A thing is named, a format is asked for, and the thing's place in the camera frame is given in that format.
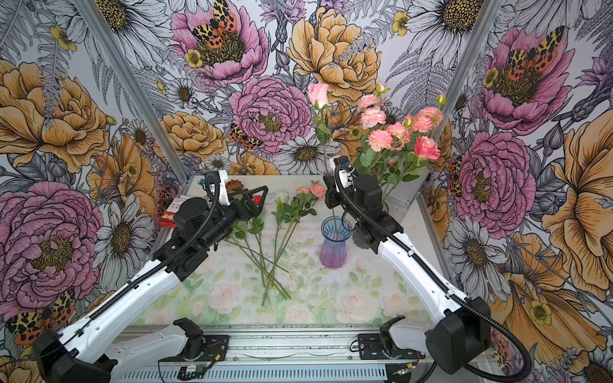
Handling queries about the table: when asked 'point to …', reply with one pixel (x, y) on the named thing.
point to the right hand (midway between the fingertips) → (323, 181)
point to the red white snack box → (167, 219)
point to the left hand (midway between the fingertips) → (259, 196)
